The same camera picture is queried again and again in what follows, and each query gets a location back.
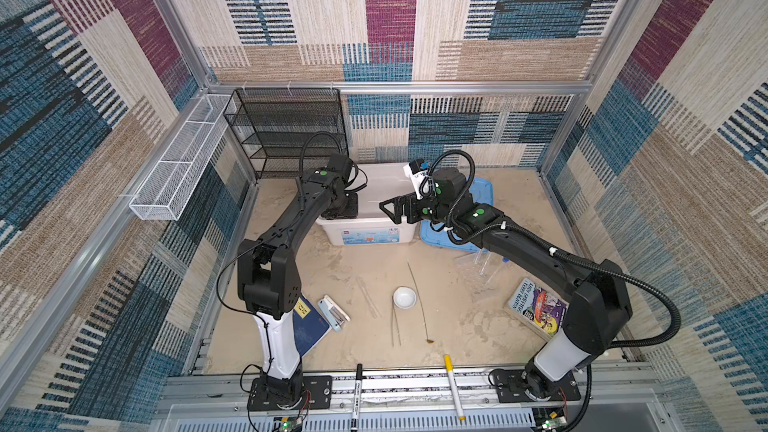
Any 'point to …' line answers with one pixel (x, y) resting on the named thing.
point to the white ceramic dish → (404, 297)
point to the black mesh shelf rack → (288, 132)
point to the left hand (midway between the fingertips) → (349, 207)
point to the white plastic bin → (373, 224)
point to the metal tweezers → (393, 315)
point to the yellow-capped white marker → (450, 369)
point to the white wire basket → (166, 192)
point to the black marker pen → (357, 399)
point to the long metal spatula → (428, 341)
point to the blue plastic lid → (482, 192)
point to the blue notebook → (309, 327)
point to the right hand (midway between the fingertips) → (394, 205)
